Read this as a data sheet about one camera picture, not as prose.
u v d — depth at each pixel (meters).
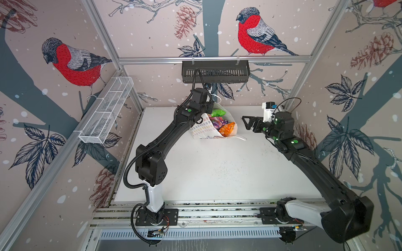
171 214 0.74
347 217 0.37
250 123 0.67
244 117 0.73
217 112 0.89
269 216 0.73
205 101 0.66
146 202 0.58
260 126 0.67
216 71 1.05
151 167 0.47
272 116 0.65
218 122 0.83
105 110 0.79
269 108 0.65
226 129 0.87
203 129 0.89
